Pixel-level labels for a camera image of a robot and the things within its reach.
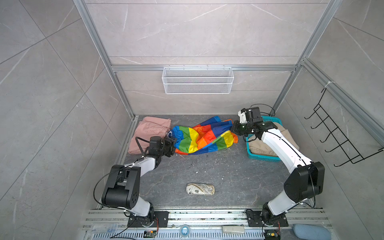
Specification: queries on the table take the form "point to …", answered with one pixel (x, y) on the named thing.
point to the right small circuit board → (272, 235)
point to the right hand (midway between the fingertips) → (229, 126)
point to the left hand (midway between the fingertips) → (177, 137)
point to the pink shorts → (147, 128)
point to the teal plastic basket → (266, 118)
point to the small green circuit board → (149, 233)
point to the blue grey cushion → (310, 232)
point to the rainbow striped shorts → (212, 135)
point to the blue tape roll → (184, 230)
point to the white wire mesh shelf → (194, 80)
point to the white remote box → (239, 229)
